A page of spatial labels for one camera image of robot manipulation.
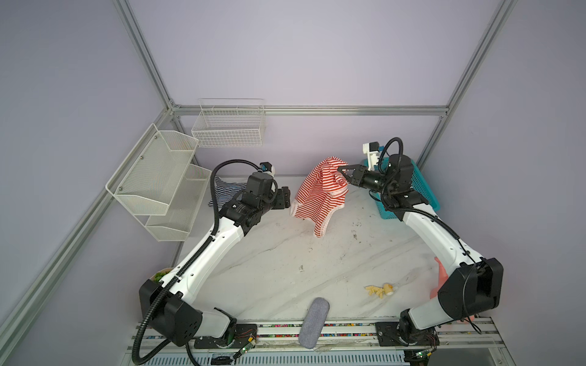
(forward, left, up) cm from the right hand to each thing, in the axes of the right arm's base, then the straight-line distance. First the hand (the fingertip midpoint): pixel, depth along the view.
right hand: (333, 172), depth 73 cm
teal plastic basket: (+21, -46, -28) cm, 58 cm away
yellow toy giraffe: (-27, -20, -34) cm, 47 cm away
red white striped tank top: (-3, +3, -6) cm, 7 cm away
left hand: (-3, +18, -8) cm, 20 cm away
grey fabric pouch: (-36, +7, -33) cm, 49 cm away
